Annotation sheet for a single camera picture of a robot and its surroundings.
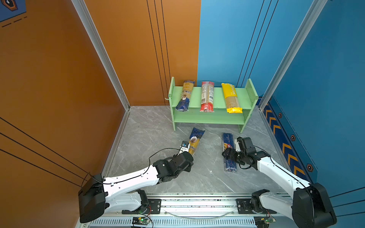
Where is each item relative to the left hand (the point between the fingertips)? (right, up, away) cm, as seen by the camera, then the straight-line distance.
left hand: (190, 157), depth 79 cm
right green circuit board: (+36, -30, -8) cm, 48 cm away
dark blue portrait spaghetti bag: (+3, +9, +4) cm, 10 cm away
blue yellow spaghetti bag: (-4, +30, 0) cm, 30 cm away
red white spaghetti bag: (+10, +35, +4) cm, 36 cm away
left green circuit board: (-25, -30, -8) cm, 40 cm away
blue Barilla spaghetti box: (+24, -7, +6) cm, 26 cm away
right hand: (+22, -1, +8) cm, 24 cm away
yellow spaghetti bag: (+24, +32, +3) cm, 40 cm away
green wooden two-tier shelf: (+37, +36, +12) cm, 53 cm away
